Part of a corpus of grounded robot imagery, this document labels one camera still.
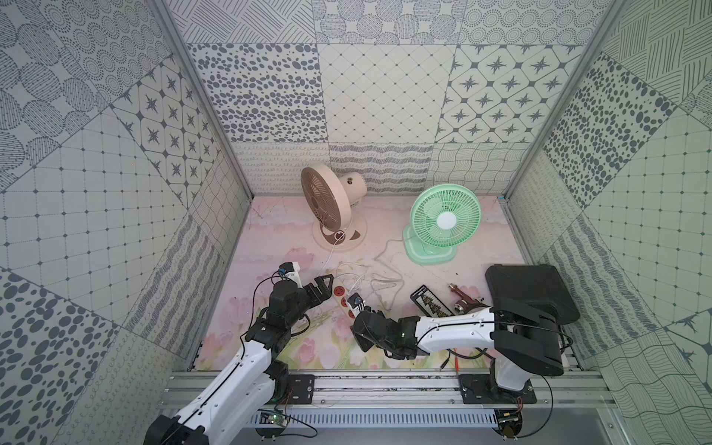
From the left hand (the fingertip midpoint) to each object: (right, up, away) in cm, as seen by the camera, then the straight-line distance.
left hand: (320, 275), depth 82 cm
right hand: (+12, -16, 0) cm, 20 cm away
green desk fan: (+38, +18, +2) cm, 42 cm away
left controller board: (-11, -36, -12) cm, 40 cm away
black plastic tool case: (+70, -5, +6) cm, 71 cm away
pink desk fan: (+4, +23, -1) cm, 24 cm away
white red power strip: (+6, -7, +6) cm, 11 cm away
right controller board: (+52, -37, -11) cm, 65 cm away
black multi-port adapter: (+35, -10, +6) cm, 37 cm away
